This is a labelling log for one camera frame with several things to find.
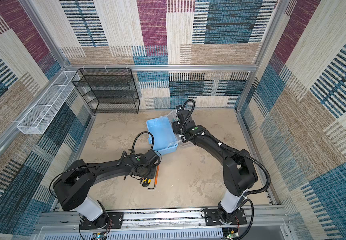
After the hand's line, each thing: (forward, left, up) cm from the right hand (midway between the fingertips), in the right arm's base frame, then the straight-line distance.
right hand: (180, 123), depth 89 cm
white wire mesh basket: (-7, +67, +17) cm, 69 cm away
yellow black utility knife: (-27, +19, -17) cm, 37 cm away
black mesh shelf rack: (+34, +51, 0) cm, 61 cm away
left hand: (-22, +17, -17) cm, 32 cm away
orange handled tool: (-23, +14, -17) cm, 32 cm away
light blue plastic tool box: (+3, +13, -14) cm, 19 cm away
